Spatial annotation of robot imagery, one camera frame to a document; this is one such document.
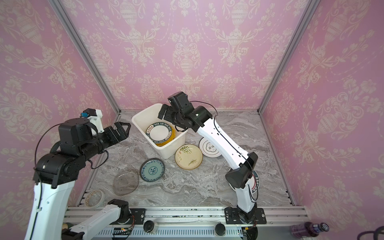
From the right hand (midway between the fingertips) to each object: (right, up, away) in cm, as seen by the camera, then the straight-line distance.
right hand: (166, 115), depth 72 cm
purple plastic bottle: (+61, -48, -9) cm, 79 cm away
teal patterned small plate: (-12, -31, +18) cm, 38 cm away
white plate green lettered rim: (-12, -10, +32) cm, 35 cm away
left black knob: (-6, -47, -8) cm, 49 cm away
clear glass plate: (-27, -38, +14) cm, 48 cm away
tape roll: (-40, -44, +8) cm, 61 cm away
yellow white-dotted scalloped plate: (-2, -13, +29) cm, 32 cm away
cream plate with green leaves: (+9, -25, +25) cm, 36 cm away
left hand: (-15, -6, -12) cm, 20 cm away
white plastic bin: (-16, +2, +25) cm, 30 cm away
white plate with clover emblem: (+22, -21, +27) cm, 40 cm away
